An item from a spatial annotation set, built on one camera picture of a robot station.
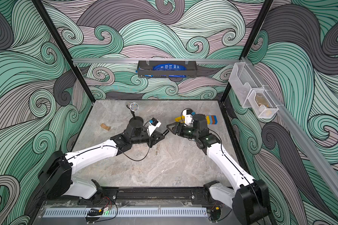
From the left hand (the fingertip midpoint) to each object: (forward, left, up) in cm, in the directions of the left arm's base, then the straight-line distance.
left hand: (164, 134), depth 76 cm
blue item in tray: (+43, -2, +16) cm, 46 cm away
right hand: (+3, -4, +3) cm, 6 cm away
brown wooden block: (+18, +46, -19) cm, 53 cm away
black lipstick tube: (+1, -1, +1) cm, 1 cm away
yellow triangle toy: (+25, -9, -19) cm, 33 cm away
